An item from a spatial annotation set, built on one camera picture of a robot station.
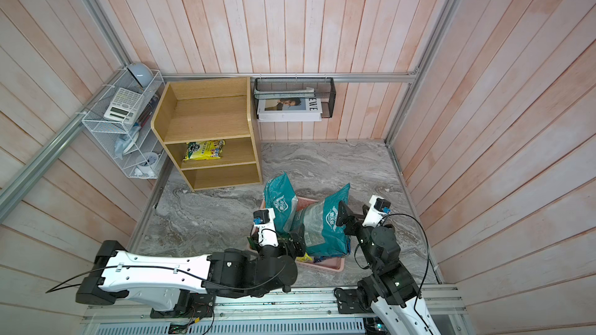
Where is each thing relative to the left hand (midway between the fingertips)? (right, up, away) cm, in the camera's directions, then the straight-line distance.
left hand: (289, 230), depth 64 cm
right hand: (+20, +7, +9) cm, 22 cm away
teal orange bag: (-4, +9, +10) cm, 14 cm away
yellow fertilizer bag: (-32, +25, +26) cm, 48 cm away
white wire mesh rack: (-52, +22, +16) cm, 59 cm away
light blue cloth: (-61, +26, +17) cm, 68 cm away
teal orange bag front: (+10, -3, +5) cm, 12 cm away
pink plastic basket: (+16, -17, +17) cm, 29 cm away
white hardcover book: (-1, +41, +29) cm, 50 cm away
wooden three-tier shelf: (-30, +33, +17) cm, 47 cm away
